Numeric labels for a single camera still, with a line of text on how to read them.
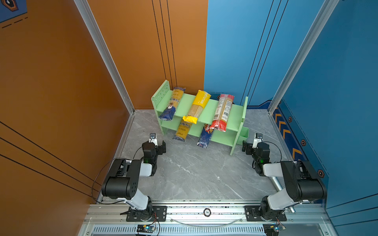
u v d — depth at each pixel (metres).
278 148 0.99
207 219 0.73
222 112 0.77
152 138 0.81
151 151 0.71
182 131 0.89
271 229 0.70
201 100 0.85
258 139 0.81
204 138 0.83
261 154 0.72
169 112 0.77
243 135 1.02
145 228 0.71
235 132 0.76
